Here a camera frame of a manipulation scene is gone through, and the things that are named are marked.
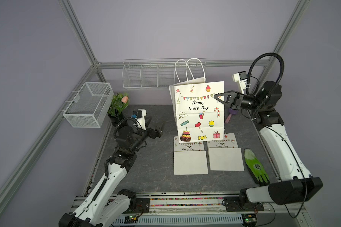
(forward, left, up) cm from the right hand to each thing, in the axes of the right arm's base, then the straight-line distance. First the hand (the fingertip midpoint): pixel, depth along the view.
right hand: (213, 97), depth 58 cm
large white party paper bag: (-5, -16, -46) cm, 49 cm away
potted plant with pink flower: (+19, +51, -21) cm, 58 cm away
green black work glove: (-15, -33, -46) cm, 58 cm away
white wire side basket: (+16, +69, -20) cm, 74 cm away
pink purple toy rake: (+31, -29, -45) cm, 62 cm away
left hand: (0, +24, -14) cm, 28 cm away
